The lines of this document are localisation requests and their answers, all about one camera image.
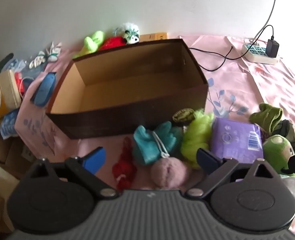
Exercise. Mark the blue white patterned packet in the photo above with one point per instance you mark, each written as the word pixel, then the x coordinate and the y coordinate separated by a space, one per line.
pixel 9 123

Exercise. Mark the white power strip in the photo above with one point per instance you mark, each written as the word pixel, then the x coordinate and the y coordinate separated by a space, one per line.
pixel 255 53

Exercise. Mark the clear plastic bag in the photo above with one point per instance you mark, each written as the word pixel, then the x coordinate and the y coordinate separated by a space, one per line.
pixel 17 64

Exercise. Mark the neon green plush toy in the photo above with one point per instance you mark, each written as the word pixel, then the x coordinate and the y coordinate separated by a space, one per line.
pixel 93 41

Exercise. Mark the orange flat box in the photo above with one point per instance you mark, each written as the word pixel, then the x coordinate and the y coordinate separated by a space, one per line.
pixel 153 37

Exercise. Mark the green frog plush toy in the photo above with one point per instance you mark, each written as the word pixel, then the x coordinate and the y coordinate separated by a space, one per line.
pixel 277 152

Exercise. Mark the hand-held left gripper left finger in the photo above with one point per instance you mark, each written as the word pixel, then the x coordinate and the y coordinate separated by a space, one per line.
pixel 95 158

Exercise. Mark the red packet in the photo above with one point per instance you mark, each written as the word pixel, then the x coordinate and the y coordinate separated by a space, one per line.
pixel 18 80

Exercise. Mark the purple packet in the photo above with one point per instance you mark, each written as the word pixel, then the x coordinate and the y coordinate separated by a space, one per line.
pixel 235 137

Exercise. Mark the brown cardboard box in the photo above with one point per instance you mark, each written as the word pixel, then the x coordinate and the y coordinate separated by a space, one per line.
pixel 112 120

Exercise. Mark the dark green object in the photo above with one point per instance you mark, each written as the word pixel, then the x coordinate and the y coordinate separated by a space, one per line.
pixel 4 63

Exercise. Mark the lime green mesh puff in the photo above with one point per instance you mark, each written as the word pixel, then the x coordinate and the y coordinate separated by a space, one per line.
pixel 197 137

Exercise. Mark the red knitted item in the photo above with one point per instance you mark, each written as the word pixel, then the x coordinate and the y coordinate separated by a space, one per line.
pixel 123 167

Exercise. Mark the blue handheld device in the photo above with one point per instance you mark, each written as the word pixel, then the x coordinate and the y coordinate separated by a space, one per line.
pixel 43 90

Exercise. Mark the red plush toy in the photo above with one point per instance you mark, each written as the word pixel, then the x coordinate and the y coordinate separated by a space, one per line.
pixel 112 42

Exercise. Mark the pink fuzzy soft toy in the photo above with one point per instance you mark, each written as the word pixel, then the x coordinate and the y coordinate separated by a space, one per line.
pixel 170 172

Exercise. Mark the pink printed bed sheet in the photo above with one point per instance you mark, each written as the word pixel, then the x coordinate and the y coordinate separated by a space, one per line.
pixel 237 85

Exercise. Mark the cardboard carton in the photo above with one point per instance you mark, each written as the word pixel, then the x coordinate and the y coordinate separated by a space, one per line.
pixel 5 152

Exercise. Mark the white panda plush toy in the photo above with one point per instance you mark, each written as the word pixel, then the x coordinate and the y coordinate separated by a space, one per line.
pixel 131 33

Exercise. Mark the white knotted glove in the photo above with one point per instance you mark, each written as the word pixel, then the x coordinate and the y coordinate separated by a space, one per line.
pixel 53 52
pixel 37 60

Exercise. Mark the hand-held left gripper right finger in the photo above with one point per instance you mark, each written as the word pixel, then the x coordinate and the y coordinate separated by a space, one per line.
pixel 207 158

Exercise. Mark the yellow carton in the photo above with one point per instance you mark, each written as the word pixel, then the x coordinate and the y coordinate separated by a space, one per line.
pixel 5 92

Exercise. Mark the teal cloth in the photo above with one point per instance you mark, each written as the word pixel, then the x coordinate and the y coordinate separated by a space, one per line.
pixel 147 145

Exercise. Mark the olive green knitted sock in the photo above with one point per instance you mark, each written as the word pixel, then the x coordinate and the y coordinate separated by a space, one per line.
pixel 266 117

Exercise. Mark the grey striped sock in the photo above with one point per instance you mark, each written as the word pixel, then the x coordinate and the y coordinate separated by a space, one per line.
pixel 287 130

